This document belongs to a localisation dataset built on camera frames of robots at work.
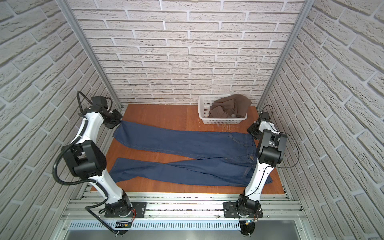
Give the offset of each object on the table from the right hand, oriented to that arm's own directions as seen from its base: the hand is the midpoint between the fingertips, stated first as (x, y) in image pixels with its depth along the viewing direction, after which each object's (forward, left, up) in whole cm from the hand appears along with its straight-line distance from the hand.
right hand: (251, 130), depth 104 cm
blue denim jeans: (-16, +33, -1) cm, 37 cm away
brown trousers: (+19, +8, +7) cm, 22 cm away
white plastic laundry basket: (+29, +30, +4) cm, 41 cm away
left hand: (+6, +86, +17) cm, 87 cm away
